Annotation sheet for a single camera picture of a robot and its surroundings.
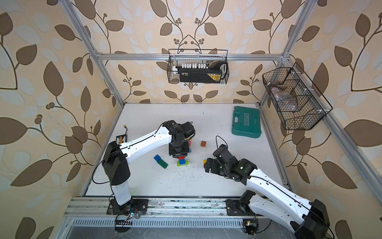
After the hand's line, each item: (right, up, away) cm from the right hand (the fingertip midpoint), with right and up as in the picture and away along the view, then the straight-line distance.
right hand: (210, 167), depth 78 cm
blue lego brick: (-32, +1, +13) cm, 35 cm away
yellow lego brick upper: (-3, -1, +13) cm, 13 cm away
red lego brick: (-15, +6, -3) cm, 16 cm away
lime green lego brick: (-13, +1, +3) cm, 13 cm away
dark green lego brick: (-28, -2, +11) cm, 30 cm away
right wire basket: (+44, +33, -4) cm, 55 cm away
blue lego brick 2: (-15, +3, +1) cm, 15 cm away
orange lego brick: (-3, +9, +19) cm, 21 cm away
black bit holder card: (-58, +12, +21) cm, 63 cm away
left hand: (-13, +5, +1) cm, 14 cm away
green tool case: (+27, +23, +25) cm, 43 cm away
